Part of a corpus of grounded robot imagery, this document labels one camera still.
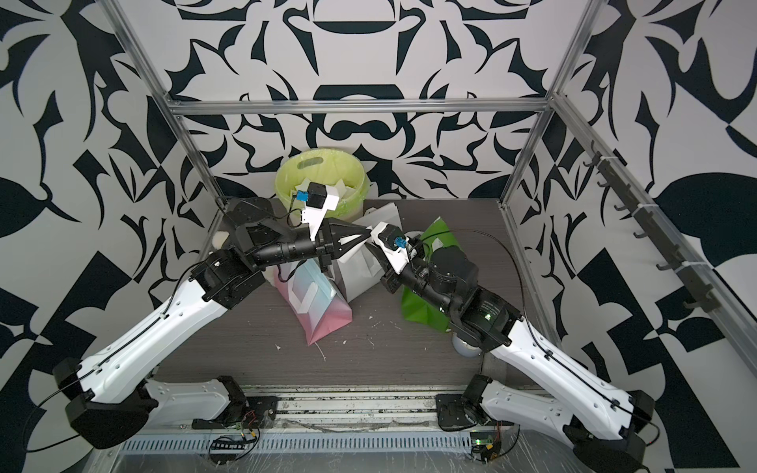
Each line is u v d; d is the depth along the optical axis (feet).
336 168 3.25
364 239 1.78
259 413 2.43
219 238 3.14
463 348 2.67
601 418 1.27
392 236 1.48
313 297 2.40
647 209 1.91
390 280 1.67
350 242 1.78
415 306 2.78
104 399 1.25
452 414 2.40
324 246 1.56
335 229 1.66
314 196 1.47
